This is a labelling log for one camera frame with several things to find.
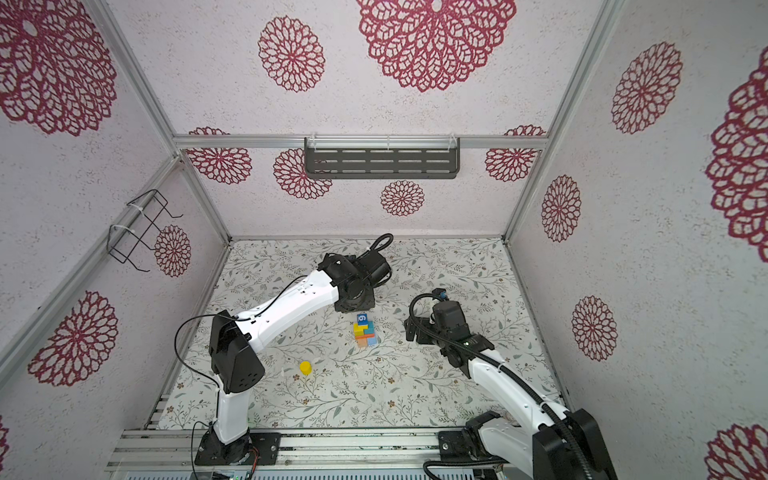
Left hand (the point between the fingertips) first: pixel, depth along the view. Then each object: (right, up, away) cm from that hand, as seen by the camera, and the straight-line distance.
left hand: (359, 307), depth 83 cm
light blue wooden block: (+3, -12, +9) cm, 15 cm away
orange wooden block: (+1, -10, +9) cm, 14 cm away
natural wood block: (0, -12, +9) cm, 15 cm away
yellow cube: (-1, -9, +6) cm, 11 cm away
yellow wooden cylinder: (-16, -18, +3) cm, 24 cm away
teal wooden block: (+3, -7, +6) cm, 10 cm away
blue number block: (0, -4, +3) cm, 5 cm away
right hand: (+17, -4, +2) cm, 17 cm away
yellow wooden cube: (-1, -7, +6) cm, 9 cm away
